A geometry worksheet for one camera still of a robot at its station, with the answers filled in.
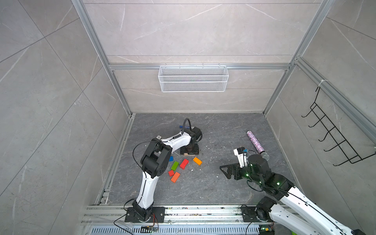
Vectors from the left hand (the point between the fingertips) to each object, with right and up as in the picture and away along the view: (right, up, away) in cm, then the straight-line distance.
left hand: (192, 150), depth 97 cm
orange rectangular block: (-10, -14, -11) cm, 21 cm away
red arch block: (-5, -7, -7) cm, 11 cm away
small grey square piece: (-24, +8, +7) cm, 26 cm away
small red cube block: (-13, -12, -9) cm, 20 cm away
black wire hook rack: (+67, +5, -37) cm, 77 cm away
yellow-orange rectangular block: (+4, -6, -4) cm, 8 cm away
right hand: (+17, -4, -22) cm, 29 cm away
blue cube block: (-14, -6, 0) cm, 15 cm away
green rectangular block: (-11, -9, -7) cm, 15 cm away
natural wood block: (-4, -1, -7) cm, 8 cm away
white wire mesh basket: (+1, +50, +4) cm, 50 cm away
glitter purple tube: (+45, +3, +1) cm, 45 cm away
